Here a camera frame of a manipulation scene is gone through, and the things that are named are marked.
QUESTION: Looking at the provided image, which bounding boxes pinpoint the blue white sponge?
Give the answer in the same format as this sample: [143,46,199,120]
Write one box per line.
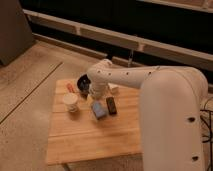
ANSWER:
[92,101,107,119]

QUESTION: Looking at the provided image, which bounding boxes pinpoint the white window rail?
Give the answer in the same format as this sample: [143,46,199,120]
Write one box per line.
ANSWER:
[23,9,213,71]

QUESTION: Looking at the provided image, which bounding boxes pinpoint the black floor cables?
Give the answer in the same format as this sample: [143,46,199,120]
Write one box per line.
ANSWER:
[199,96,213,171]

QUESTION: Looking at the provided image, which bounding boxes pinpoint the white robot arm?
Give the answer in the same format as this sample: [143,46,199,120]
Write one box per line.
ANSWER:
[87,59,208,171]

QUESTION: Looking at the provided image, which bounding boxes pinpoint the dark cabinet corner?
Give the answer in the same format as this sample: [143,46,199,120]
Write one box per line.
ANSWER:
[0,0,35,66]

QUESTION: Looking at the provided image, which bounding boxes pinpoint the white ceramic cup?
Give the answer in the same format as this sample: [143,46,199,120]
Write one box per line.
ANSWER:
[62,93,78,112]

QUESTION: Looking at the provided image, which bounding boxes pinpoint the black rectangular block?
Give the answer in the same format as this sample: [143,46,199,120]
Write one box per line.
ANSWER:
[106,97,117,115]

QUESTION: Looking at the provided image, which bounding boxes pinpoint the small white block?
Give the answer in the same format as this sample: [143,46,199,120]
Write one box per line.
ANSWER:
[108,83,119,94]

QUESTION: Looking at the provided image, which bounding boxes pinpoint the wooden table board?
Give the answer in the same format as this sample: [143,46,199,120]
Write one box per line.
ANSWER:
[46,79,141,165]

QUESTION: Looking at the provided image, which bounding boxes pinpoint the orange red marker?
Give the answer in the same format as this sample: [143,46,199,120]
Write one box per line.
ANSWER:
[66,83,74,93]

